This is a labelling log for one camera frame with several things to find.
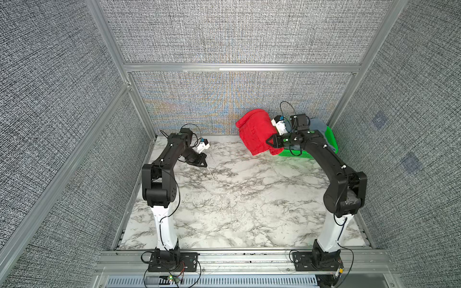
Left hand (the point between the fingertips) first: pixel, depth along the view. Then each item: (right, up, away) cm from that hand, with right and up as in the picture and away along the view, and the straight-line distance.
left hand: (207, 163), depth 94 cm
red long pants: (+25, +18, -4) cm, 31 cm away
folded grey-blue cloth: (+67, +23, +19) cm, 73 cm away
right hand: (+32, +14, -5) cm, 35 cm away
